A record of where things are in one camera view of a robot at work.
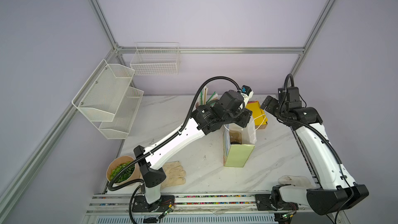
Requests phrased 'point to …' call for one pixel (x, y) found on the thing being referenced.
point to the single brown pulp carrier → (235, 136)
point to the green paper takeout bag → (236, 155)
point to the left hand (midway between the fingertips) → (248, 114)
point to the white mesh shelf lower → (118, 128)
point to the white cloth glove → (298, 181)
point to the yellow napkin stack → (258, 114)
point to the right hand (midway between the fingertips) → (269, 104)
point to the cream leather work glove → (175, 174)
